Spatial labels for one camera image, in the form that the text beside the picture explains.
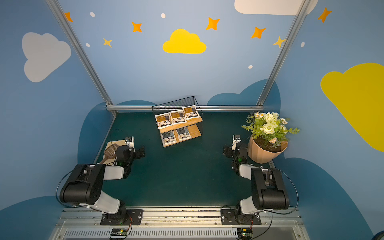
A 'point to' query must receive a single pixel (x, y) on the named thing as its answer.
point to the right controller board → (244, 233)
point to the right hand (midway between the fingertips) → (235, 143)
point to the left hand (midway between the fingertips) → (136, 144)
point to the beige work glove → (112, 161)
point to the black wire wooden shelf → (195, 126)
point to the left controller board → (119, 233)
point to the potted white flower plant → (269, 136)
